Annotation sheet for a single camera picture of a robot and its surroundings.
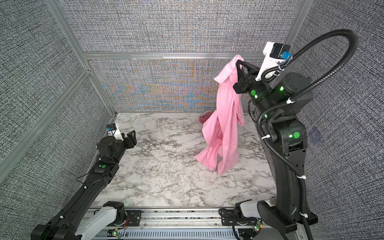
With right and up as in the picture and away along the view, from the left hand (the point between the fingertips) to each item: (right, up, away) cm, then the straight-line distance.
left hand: (130, 132), depth 79 cm
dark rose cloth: (+42, +10, +29) cm, 52 cm away
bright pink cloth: (+47, -9, -9) cm, 49 cm away
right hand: (+47, +23, -33) cm, 62 cm away
